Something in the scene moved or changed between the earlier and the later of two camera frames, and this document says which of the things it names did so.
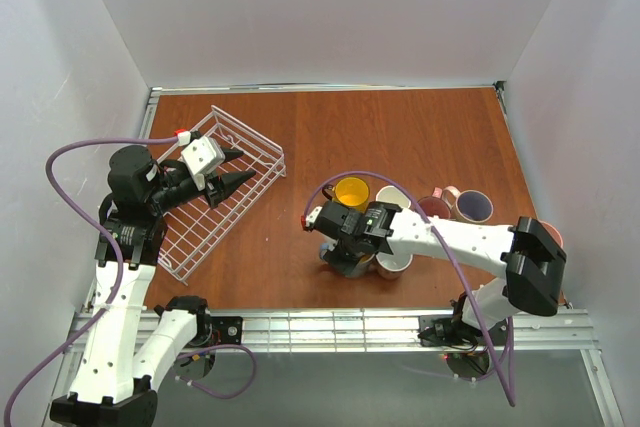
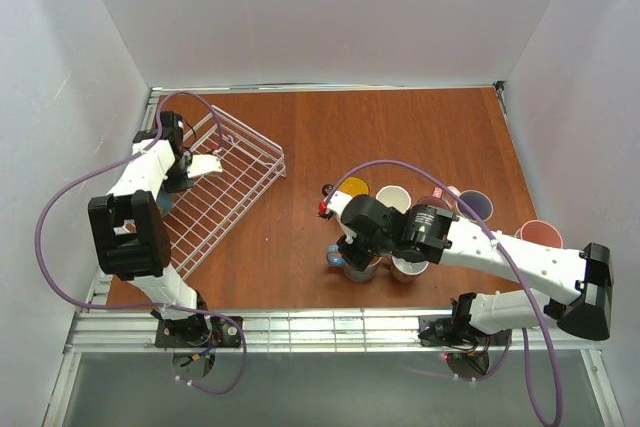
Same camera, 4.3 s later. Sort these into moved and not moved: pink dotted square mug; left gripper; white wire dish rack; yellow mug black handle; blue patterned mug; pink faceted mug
Moved: blue patterned mug; left gripper; pink dotted square mug
Not moved: white wire dish rack; pink faceted mug; yellow mug black handle
